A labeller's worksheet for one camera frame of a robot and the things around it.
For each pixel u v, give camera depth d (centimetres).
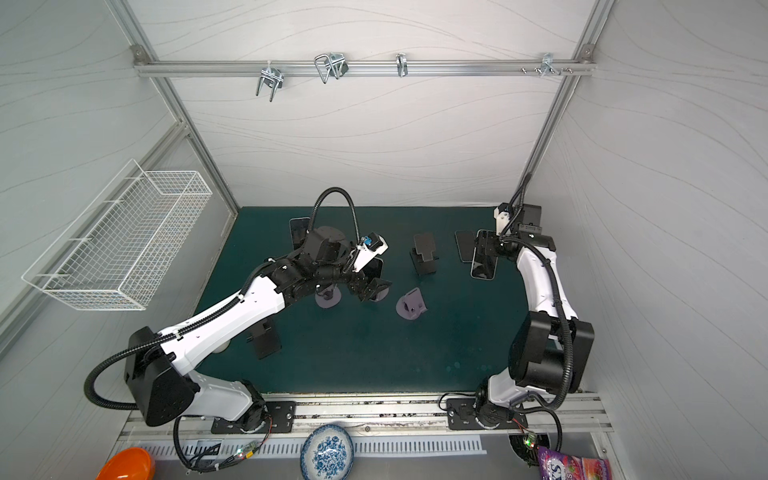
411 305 87
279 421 73
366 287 66
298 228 96
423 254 97
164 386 39
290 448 70
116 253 68
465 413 74
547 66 77
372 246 62
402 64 78
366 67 79
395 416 75
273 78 80
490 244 76
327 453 69
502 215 77
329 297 96
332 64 77
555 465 65
